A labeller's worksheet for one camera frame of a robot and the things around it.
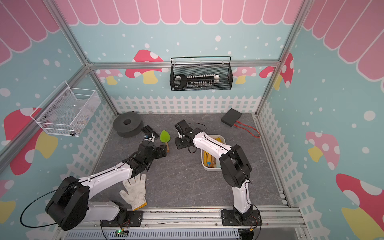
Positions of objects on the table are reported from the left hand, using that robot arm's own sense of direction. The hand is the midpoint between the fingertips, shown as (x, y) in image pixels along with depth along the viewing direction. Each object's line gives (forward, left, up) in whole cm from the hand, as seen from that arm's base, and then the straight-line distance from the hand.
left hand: (161, 149), depth 89 cm
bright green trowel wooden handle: (+15, +2, -10) cm, 18 cm away
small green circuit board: (-41, +16, -13) cm, 46 cm away
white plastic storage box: (-7, -33, -5) cm, 34 cm away
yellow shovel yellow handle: (-3, -27, -6) cm, 28 cm away
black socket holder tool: (+32, -11, +25) cm, 43 cm away
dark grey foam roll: (+22, +29, -4) cm, 36 cm away
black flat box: (+38, -49, -11) cm, 62 cm away
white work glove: (-24, +12, -10) cm, 29 cm away
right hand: (+4, -11, 0) cm, 11 cm away
